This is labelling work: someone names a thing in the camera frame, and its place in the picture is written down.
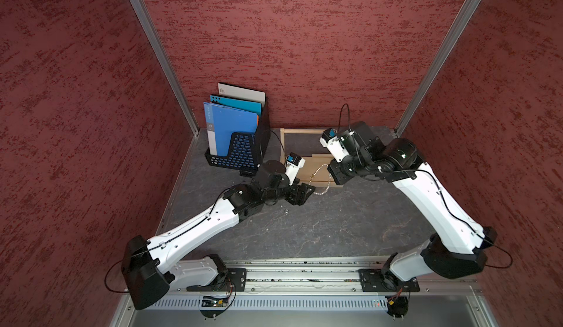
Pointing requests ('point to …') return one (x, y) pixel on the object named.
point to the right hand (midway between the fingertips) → (332, 173)
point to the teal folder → (237, 105)
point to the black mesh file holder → (247, 149)
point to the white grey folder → (242, 93)
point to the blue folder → (222, 122)
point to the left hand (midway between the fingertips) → (304, 189)
